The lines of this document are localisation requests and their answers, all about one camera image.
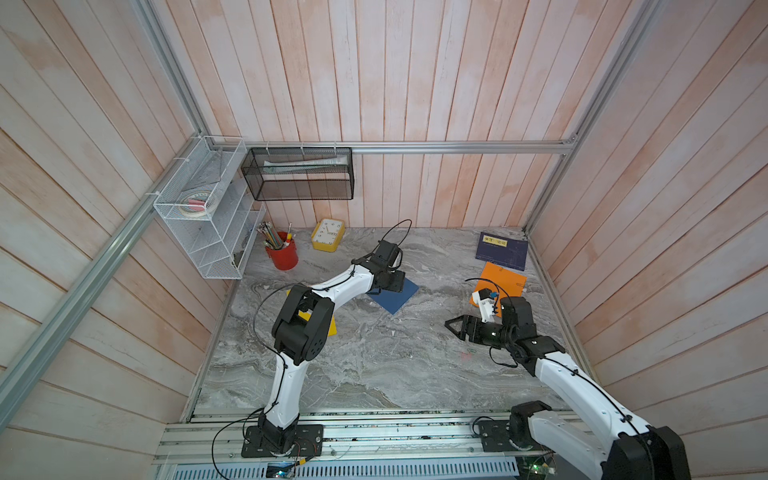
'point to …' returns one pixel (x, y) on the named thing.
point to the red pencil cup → (285, 258)
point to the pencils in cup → (271, 240)
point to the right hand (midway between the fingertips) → (454, 323)
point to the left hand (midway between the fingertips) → (394, 283)
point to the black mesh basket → (300, 173)
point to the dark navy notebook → (502, 250)
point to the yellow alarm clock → (327, 234)
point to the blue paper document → (394, 300)
